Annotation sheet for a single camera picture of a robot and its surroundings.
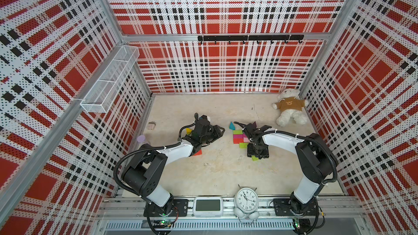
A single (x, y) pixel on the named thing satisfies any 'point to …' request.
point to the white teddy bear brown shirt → (290, 105)
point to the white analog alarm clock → (246, 201)
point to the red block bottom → (198, 153)
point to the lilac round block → (141, 138)
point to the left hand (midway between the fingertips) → (225, 130)
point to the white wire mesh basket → (100, 94)
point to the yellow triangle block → (188, 130)
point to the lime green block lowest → (254, 158)
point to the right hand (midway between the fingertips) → (257, 155)
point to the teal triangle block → (231, 126)
